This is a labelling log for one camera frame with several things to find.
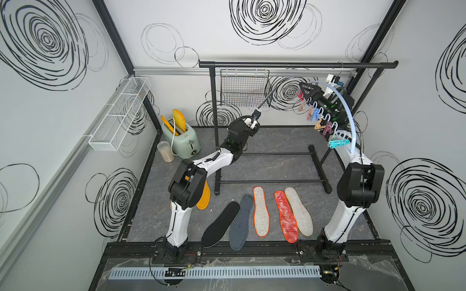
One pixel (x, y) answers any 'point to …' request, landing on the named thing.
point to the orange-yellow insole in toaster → (168, 125)
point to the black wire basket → (244, 88)
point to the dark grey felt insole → (238, 234)
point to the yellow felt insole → (204, 200)
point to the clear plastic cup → (165, 149)
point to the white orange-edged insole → (261, 215)
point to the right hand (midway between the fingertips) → (302, 85)
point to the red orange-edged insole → (289, 221)
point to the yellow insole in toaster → (179, 119)
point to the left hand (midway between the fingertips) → (251, 113)
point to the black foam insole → (215, 233)
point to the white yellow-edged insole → (301, 211)
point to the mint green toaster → (186, 145)
